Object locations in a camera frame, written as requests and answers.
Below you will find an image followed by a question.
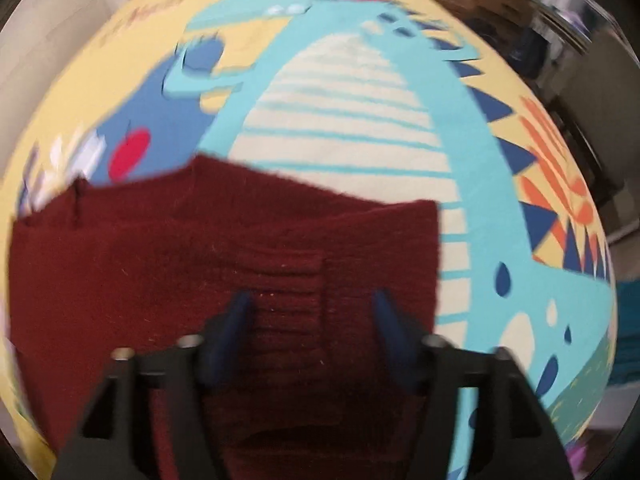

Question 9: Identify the dark red knit sweater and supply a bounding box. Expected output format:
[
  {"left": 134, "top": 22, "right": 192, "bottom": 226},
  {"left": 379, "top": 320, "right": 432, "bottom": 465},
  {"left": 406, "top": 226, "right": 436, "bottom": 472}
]
[{"left": 9, "top": 156, "right": 439, "bottom": 479}]

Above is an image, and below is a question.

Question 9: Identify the yellow dinosaur print bedspread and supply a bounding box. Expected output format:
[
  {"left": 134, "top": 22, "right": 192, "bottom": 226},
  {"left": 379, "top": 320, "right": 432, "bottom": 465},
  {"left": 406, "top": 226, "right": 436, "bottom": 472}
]
[{"left": 1, "top": 0, "right": 616, "bottom": 479}]

